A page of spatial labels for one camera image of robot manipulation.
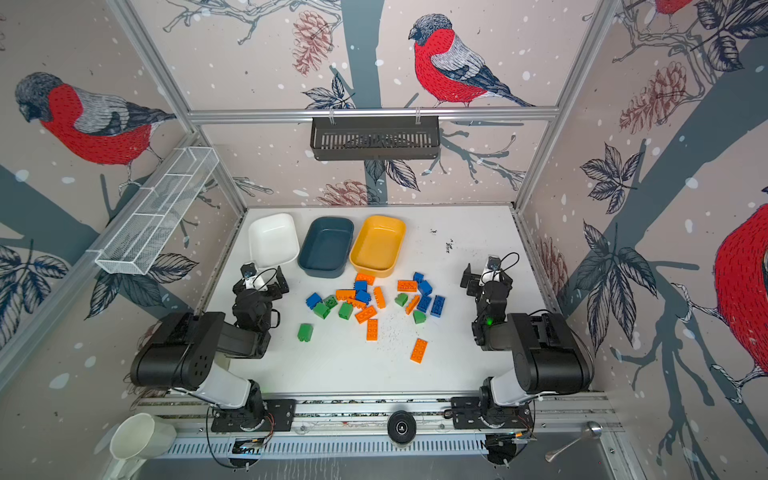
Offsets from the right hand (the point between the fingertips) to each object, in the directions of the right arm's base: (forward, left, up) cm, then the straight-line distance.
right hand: (485, 269), depth 90 cm
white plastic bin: (+15, +75, -6) cm, 77 cm away
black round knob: (-42, +25, +2) cm, 49 cm away
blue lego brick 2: (-8, +15, -9) cm, 19 cm away
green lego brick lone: (-19, +55, -7) cm, 58 cm away
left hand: (-5, +68, +4) cm, 69 cm away
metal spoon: (-39, -21, -9) cm, 45 cm away
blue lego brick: (-9, +54, -6) cm, 55 cm away
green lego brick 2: (-11, +44, -8) cm, 46 cm away
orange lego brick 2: (-1, +24, -9) cm, 26 cm away
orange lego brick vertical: (-7, +33, -7) cm, 34 cm away
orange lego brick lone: (-22, +21, -9) cm, 32 cm away
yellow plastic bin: (+15, +35, -9) cm, 40 cm away
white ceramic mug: (-46, +83, -1) cm, 95 cm away
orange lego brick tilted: (-12, +37, -9) cm, 40 cm away
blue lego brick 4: (+1, +20, -7) cm, 22 cm away
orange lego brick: (-17, +34, -9) cm, 39 cm away
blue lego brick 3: (-6, +39, -8) cm, 40 cm away
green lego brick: (-12, +51, -7) cm, 52 cm away
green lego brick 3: (-12, +20, -9) cm, 25 cm away
